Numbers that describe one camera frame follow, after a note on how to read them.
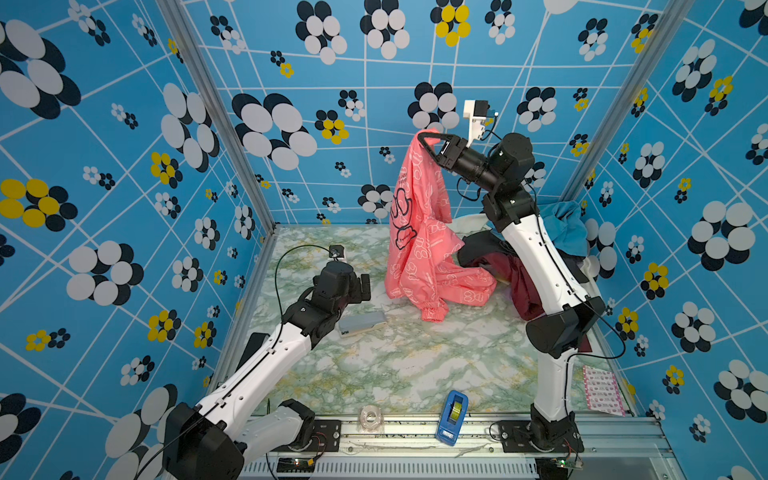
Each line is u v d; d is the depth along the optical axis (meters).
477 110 0.57
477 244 0.99
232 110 0.88
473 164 0.58
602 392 0.80
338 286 0.58
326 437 0.72
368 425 0.74
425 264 0.80
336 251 0.67
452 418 0.73
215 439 0.38
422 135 0.61
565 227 0.99
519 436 0.72
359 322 0.93
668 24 0.69
